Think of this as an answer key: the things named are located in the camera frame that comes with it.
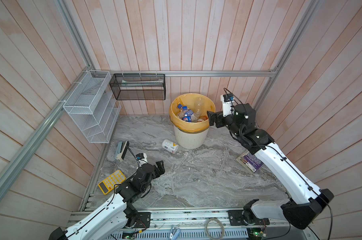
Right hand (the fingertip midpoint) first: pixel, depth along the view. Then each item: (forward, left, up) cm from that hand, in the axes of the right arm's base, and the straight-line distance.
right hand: (216, 109), depth 70 cm
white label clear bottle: (-1, +22, -33) cm, 40 cm away
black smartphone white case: (-1, +56, -35) cm, 66 cm away
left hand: (-18, +30, -27) cm, 44 cm away
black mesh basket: (+36, +48, -13) cm, 61 cm away
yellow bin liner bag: (+22, +15, -13) cm, 29 cm away
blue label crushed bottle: (+8, +13, -13) cm, 20 cm away
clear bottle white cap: (+14, +7, -18) cm, 24 cm away
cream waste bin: (+1, +11, -28) cm, 30 cm away
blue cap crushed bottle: (+13, +17, -16) cm, 26 cm away
